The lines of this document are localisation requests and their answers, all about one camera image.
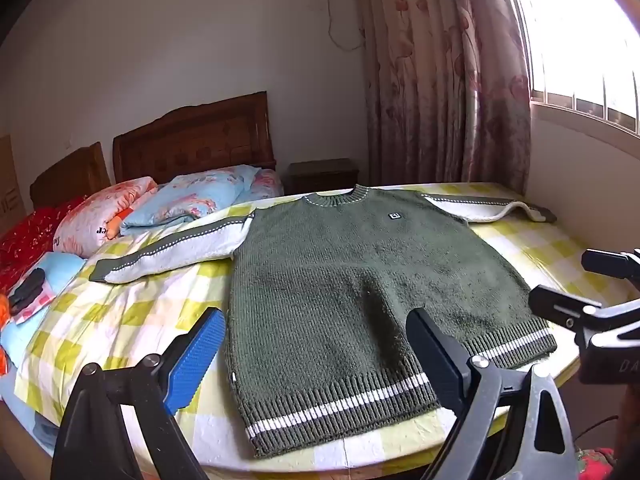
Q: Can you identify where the pink floral pillow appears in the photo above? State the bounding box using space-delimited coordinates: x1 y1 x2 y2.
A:
52 176 158 259

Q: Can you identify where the red floral cloth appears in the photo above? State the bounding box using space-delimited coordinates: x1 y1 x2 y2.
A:
575 447 621 480

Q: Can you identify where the small wooden headboard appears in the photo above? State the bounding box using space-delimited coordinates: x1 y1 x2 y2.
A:
29 141 112 209

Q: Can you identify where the cardboard box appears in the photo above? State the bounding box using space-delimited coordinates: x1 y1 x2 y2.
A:
0 134 26 233

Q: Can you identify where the orange cloth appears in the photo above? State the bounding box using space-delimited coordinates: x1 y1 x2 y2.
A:
0 292 12 376

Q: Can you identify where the dark wooden nightstand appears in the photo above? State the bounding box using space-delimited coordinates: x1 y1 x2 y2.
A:
286 158 360 196

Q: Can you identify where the white wall cable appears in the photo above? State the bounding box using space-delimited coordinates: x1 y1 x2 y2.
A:
322 0 366 52

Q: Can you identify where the barred window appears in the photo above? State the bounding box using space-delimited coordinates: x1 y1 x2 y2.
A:
492 0 640 128

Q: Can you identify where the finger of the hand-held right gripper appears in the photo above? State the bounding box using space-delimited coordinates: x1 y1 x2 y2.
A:
581 248 640 282
528 285 606 333

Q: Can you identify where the black object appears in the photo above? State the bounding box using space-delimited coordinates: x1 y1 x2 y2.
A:
7 268 46 317

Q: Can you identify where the light blue floral pillow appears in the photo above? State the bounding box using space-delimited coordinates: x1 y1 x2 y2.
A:
120 165 284 236

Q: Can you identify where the floral curtain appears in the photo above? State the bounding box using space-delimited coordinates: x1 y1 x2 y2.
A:
350 0 532 193

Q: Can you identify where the red patterned blanket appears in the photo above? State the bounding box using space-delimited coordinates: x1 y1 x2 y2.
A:
0 195 88 296

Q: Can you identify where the green and white knit sweater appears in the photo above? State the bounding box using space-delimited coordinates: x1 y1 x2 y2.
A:
89 185 558 458

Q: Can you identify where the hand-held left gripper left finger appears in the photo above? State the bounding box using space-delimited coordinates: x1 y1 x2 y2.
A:
50 306 227 480

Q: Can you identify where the large wooden headboard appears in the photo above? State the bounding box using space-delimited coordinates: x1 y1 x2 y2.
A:
112 91 277 186

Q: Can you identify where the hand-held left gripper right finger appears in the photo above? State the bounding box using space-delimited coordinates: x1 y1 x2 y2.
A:
406 307 581 480

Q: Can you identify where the yellow checked bed sheet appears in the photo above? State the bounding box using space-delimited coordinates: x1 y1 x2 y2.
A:
14 182 636 478

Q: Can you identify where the light blue cloth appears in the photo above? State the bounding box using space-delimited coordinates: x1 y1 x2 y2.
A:
0 251 87 376

